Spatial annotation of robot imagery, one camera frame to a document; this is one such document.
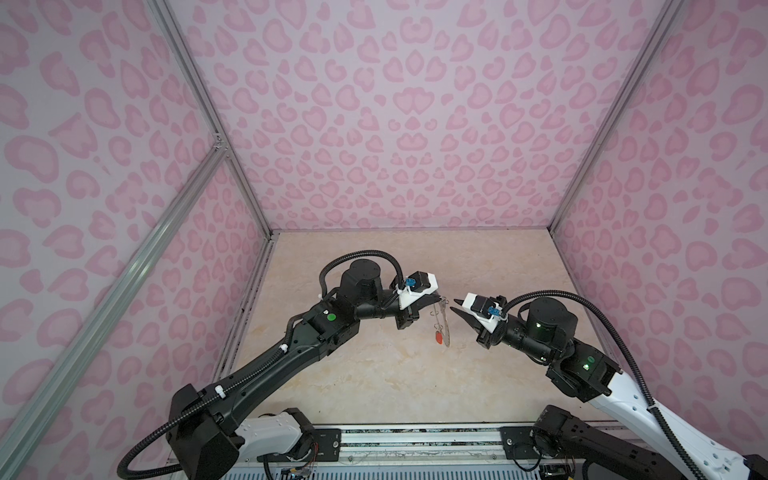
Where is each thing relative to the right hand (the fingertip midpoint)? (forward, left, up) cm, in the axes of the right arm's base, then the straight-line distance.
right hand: (457, 301), depth 63 cm
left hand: (+2, +4, +1) cm, 4 cm away
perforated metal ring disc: (0, +3, -1) cm, 3 cm away
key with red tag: (+1, +2, -20) cm, 20 cm away
